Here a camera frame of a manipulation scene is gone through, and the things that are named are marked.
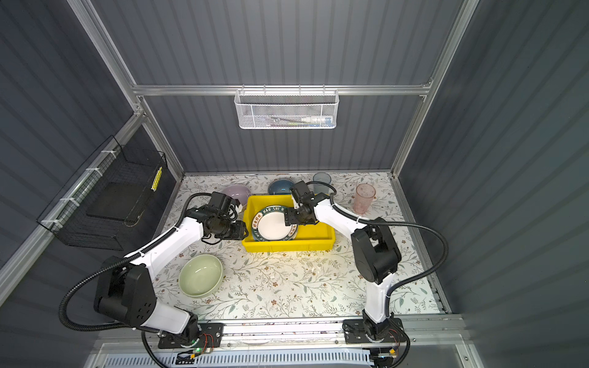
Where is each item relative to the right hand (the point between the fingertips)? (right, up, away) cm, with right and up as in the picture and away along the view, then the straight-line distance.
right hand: (294, 220), depth 93 cm
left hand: (-20, -4, -6) cm, 21 cm away
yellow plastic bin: (+6, -7, +2) cm, 10 cm away
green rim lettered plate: (-12, -3, +8) cm, 14 cm away
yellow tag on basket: (-50, +16, -10) cm, 54 cm away
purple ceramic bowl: (-27, +12, +12) cm, 32 cm away
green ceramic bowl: (-35, -20, -8) cm, 41 cm away
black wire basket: (-61, +8, -21) cm, 65 cm away
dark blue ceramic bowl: (-7, +15, +18) cm, 24 cm away
